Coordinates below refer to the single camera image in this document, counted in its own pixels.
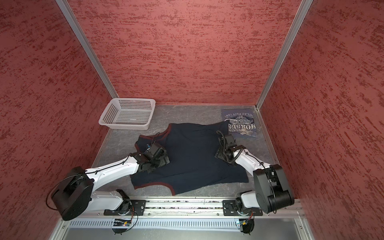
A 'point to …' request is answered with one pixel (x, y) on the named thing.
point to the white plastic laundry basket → (128, 113)
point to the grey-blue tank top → (241, 122)
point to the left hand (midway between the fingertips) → (163, 164)
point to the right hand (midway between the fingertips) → (220, 158)
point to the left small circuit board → (121, 222)
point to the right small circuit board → (243, 222)
